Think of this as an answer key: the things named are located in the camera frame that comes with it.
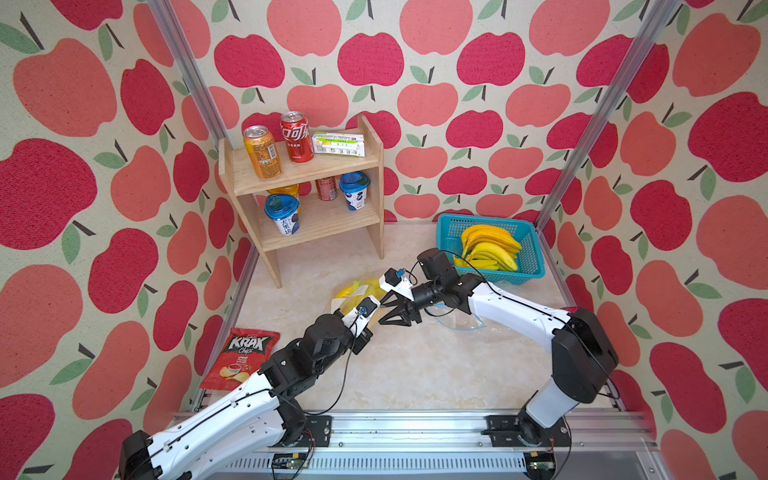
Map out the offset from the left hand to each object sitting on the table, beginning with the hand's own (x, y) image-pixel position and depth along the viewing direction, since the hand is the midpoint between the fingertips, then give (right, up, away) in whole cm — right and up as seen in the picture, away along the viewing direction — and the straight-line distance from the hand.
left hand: (371, 316), depth 72 cm
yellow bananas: (+41, +13, +32) cm, 53 cm away
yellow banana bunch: (+40, +17, +32) cm, 54 cm away
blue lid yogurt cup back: (-6, +36, +18) cm, 41 cm away
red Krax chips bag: (-37, -14, +10) cm, 41 cm away
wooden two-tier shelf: (-18, +27, +24) cm, 41 cm away
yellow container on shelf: (-24, +34, +16) cm, 45 cm away
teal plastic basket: (+54, +13, +29) cm, 63 cm away
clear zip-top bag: (-11, +1, +13) cm, 17 cm away
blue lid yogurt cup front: (-25, +27, +10) cm, 38 cm away
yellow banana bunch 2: (-5, +3, +18) cm, 19 cm away
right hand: (+2, -1, +4) cm, 5 cm away
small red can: (-15, +36, +23) cm, 46 cm away
